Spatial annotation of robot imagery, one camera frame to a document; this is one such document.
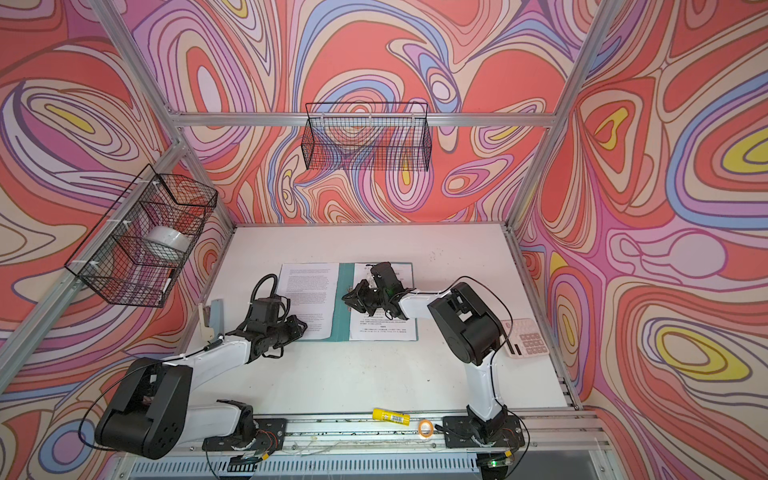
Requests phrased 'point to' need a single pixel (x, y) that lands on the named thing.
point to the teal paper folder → (345, 315)
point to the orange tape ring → (420, 428)
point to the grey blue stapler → (216, 318)
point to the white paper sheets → (380, 326)
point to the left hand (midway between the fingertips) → (309, 323)
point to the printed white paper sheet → (312, 292)
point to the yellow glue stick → (383, 414)
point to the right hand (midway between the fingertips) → (345, 303)
